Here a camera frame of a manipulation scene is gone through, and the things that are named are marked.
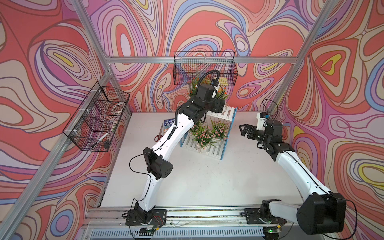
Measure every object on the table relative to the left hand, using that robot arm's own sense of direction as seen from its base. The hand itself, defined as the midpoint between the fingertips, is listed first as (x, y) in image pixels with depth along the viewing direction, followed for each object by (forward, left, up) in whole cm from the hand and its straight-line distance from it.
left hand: (220, 99), depth 77 cm
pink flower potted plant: (-6, +11, -20) cm, 23 cm away
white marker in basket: (-18, +61, -11) cm, 64 cm away
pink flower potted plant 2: (-6, -1, -20) cm, 21 cm away
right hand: (-9, -16, -15) cm, 23 cm away
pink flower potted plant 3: (-14, +9, -21) cm, 27 cm away
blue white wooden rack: (-10, -1, -34) cm, 35 cm away
